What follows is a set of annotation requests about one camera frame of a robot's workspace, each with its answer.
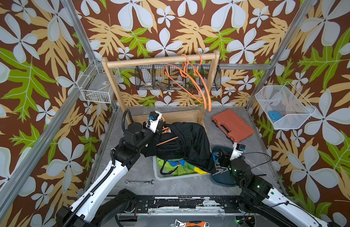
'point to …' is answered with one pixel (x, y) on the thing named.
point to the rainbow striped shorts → (180, 161)
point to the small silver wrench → (150, 181)
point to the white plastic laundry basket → (159, 176)
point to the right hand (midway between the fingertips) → (220, 150)
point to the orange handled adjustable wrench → (179, 223)
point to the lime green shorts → (167, 166)
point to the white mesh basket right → (282, 108)
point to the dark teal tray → (222, 176)
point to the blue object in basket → (275, 115)
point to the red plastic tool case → (232, 126)
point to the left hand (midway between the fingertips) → (163, 119)
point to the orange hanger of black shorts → (167, 141)
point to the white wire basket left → (95, 84)
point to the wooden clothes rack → (169, 116)
